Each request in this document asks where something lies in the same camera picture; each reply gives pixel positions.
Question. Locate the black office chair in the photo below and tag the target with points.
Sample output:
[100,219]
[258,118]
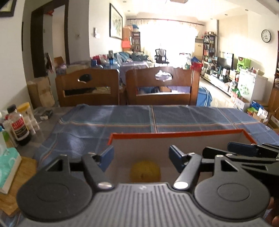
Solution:
[161,56]

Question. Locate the white low tv cabinet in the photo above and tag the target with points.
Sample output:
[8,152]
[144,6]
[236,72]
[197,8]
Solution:
[218,81]

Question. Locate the wall clock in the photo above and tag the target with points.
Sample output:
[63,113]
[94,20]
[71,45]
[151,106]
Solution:
[266,36]

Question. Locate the wooden board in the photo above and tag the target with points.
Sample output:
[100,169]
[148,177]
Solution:
[26,172]

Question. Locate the blue fabric bag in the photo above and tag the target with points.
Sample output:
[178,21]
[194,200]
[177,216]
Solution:
[204,97]

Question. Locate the dark bottle red label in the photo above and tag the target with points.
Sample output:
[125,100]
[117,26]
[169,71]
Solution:
[19,128]

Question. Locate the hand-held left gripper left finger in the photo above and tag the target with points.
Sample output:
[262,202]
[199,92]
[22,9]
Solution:
[106,156]

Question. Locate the tall bookshelf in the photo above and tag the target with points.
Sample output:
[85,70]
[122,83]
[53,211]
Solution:
[209,48]

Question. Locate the orange paper bag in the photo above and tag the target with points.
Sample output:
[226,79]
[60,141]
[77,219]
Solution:
[125,44]

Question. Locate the white chest freezer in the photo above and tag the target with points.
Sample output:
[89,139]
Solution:
[252,87]

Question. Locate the yellow pear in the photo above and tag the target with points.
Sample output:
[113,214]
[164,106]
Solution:
[145,171]

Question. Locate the orange cardboard box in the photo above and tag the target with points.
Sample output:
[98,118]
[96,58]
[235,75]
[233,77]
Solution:
[152,148]

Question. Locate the dark framed picture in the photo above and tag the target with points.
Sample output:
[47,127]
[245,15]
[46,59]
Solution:
[6,11]

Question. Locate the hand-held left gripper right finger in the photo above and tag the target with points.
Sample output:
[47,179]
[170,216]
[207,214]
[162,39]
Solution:
[176,156]

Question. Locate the television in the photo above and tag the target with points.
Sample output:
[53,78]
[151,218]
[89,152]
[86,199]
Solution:
[224,62]

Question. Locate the cluttered sofa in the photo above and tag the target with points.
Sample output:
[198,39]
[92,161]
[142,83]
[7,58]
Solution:
[130,61]

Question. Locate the red basket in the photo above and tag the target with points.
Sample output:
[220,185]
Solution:
[196,66]

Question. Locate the white wall switch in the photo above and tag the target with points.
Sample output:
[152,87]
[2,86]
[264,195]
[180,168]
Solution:
[97,32]

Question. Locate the white bottle yellow lid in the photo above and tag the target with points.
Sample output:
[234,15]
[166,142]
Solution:
[27,111]

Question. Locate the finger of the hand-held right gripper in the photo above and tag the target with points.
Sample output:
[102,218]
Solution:
[209,151]
[242,148]

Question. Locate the narrow bookshelf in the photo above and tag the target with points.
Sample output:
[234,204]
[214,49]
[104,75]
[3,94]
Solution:
[135,41]

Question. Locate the green tissue box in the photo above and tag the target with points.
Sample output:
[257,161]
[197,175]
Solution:
[8,165]

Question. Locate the framed wall painting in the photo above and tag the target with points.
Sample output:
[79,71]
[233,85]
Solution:
[116,21]

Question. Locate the brown cardboard box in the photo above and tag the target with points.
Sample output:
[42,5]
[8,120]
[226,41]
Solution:
[41,91]

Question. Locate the dark wooden door frame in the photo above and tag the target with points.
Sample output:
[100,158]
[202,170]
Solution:
[37,43]

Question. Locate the beige standing air conditioner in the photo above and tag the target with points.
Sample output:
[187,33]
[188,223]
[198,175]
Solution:
[198,48]

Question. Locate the blue plaid tablecloth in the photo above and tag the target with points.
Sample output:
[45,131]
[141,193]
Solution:
[130,117]

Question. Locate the wooden chair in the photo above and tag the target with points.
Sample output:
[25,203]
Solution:
[102,83]
[181,83]

